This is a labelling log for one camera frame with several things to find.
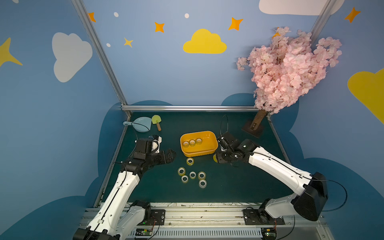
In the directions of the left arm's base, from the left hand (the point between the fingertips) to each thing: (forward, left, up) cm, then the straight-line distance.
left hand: (169, 153), depth 78 cm
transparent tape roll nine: (-10, -19, -17) cm, 27 cm away
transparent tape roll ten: (-5, -18, -17) cm, 26 cm away
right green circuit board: (-33, -51, -20) cm, 64 cm away
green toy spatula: (+41, +18, -19) cm, 49 cm away
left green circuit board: (-34, +10, -19) cm, 40 cm away
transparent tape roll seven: (-5, -13, -17) cm, 22 cm away
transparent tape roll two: (+18, -12, -18) cm, 28 cm away
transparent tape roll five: (+4, -11, -17) cm, 21 cm away
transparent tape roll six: (-2, -6, -18) cm, 19 cm away
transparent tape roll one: (+17, -7, -17) cm, 25 cm away
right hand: (+1, -28, -3) cm, 28 cm away
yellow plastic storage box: (+16, -23, -18) cm, 33 cm away
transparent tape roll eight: (-8, -8, -17) cm, 20 cm away
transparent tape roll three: (+20, -16, -18) cm, 31 cm away
